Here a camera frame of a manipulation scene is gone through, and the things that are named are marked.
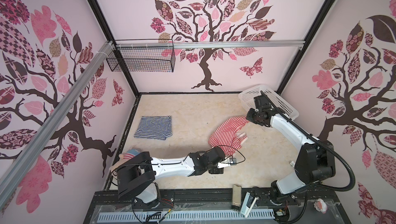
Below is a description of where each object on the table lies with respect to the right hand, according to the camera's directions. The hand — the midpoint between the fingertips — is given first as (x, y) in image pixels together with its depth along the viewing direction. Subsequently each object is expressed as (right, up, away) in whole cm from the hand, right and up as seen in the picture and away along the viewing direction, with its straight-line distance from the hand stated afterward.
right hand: (249, 115), depth 90 cm
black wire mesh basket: (-66, +37, +5) cm, 76 cm away
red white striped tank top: (-14, -13, 0) cm, 19 cm away
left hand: (-19, -24, -8) cm, 32 cm away
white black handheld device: (-7, -41, -20) cm, 46 cm away
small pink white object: (+25, -40, -22) cm, 52 cm away
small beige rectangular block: (-12, -38, -18) cm, 44 cm away
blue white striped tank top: (-60, -9, +9) cm, 62 cm away
